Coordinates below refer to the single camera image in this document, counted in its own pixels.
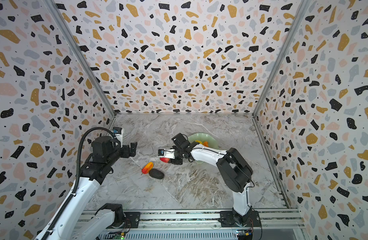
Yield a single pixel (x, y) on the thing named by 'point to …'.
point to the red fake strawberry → (164, 159)
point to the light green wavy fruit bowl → (203, 137)
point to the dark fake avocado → (156, 174)
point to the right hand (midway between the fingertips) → (167, 154)
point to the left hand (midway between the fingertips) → (126, 139)
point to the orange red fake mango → (147, 168)
